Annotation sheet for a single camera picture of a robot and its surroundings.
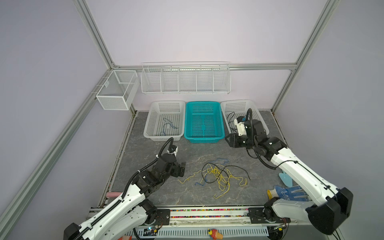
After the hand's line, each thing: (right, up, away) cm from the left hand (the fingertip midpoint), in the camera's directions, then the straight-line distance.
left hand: (176, 163), depth 78 cm
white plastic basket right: (+37, +32, +31) cm, 58 cm away
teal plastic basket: (+15, +22, +35) cm, 44 cm away
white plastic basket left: (-8, +31, +42) cm, 53 cm away
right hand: (+28, +13, 0) cm, 31 cm away
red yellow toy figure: (+19, -29, -11) cm, 36 cm away
